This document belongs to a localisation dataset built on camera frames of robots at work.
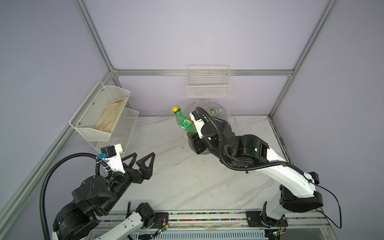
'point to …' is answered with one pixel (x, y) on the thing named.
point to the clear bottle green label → (216, 111)
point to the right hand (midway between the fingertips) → (190, 130)
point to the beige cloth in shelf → (110, 115)
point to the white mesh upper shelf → (96, 117)
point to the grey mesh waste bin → (207, 104)
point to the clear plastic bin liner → (213, 108)
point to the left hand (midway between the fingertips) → (145, 155)
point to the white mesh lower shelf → (122, 131)
